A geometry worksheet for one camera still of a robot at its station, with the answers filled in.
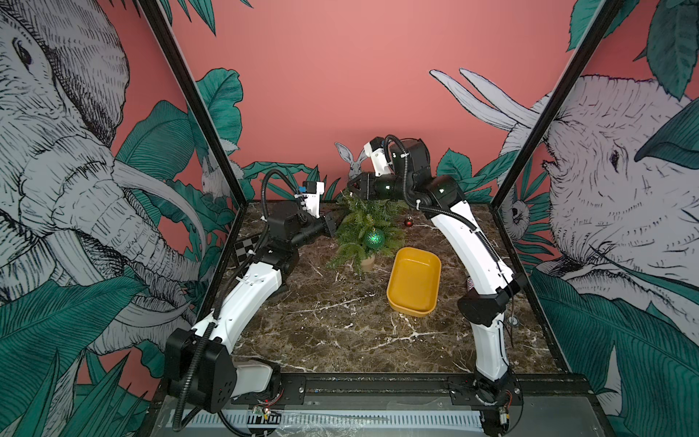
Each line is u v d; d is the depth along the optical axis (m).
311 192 0.65
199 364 0.38
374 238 0.72
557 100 0.86
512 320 0.88
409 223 0.78
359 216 0.69
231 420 0.70
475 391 0.68
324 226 0.66
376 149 0.61
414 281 1.00
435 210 0.49
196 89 0.86
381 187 0.61
